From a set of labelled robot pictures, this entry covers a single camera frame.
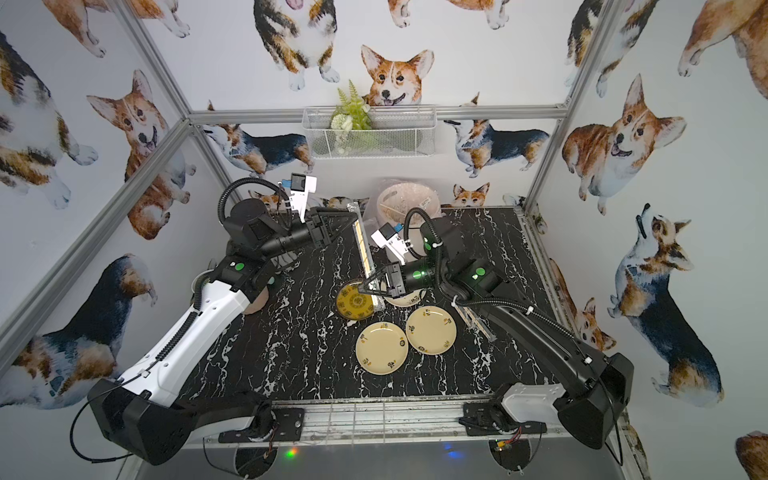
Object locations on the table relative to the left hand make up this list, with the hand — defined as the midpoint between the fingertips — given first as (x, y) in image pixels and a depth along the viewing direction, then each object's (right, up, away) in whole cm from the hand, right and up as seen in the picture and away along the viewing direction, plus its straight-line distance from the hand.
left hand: (357, 213), depth 61 cm
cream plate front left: (+3, -37, +24) cm, 44 cm away
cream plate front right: (+18, -33, +29) cm, 47 cm away
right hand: (0, -16, -4) cm, 16 cm away
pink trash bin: (+7, +7, +38) cm, 39 cm away
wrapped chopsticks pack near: (+31, -30, +31) cm, 53 cm away
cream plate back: (+10, -25, +32) cm, 41 cm away
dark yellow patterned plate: (-7, -26, +34) cm, 43 cm away
